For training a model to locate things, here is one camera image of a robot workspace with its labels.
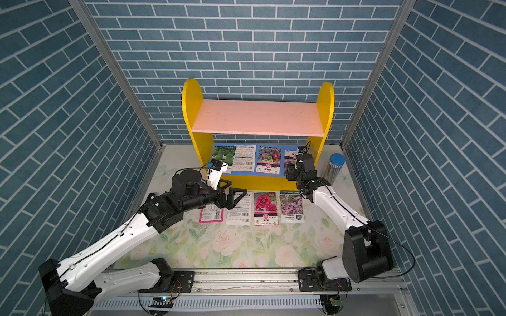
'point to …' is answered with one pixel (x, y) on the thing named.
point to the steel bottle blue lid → (336, 162)
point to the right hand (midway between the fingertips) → (296, 166)
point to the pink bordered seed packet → (211, 213)
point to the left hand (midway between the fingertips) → (244, 190)
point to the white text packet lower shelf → (244, 158)
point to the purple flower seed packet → (291, 205)
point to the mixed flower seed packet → (269, 160)
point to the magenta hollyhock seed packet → (265, 208)
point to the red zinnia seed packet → (289, 156)
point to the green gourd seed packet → (225, 154)
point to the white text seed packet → (242, 213)
